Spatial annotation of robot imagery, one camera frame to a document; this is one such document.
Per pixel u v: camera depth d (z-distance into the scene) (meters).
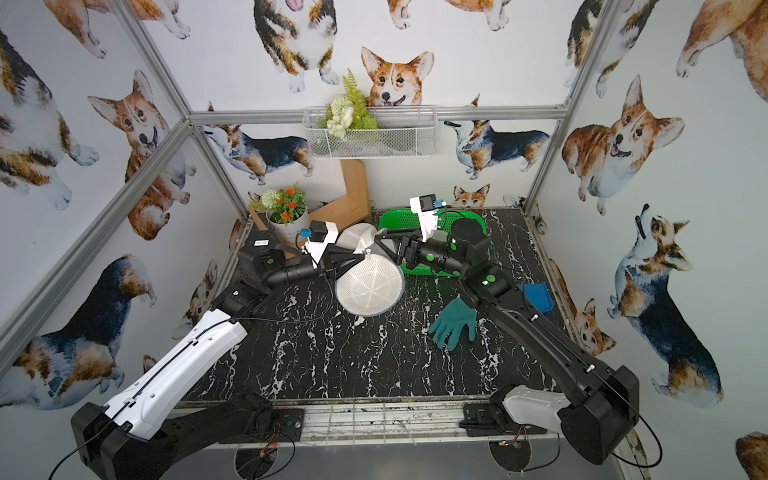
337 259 0.60
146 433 0.40
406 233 0.66
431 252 0.58
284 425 0.73
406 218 1.11
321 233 0.54
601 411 0.38
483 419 0.73
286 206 0.93
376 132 0.85
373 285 0.65
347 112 0.78
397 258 0.59
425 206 0.58
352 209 1.14
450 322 0.90
